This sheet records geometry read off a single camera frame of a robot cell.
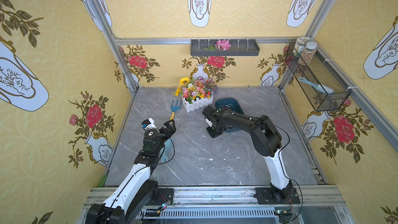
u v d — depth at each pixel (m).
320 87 0.69
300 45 0.86
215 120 0.72
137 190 0.52
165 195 0.75
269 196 0.73
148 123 0.74
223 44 0.88
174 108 1.10
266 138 0.54
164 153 0.85
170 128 0.75
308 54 0.80
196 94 0.97
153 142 0.63
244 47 0.93
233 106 1.09
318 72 0.88
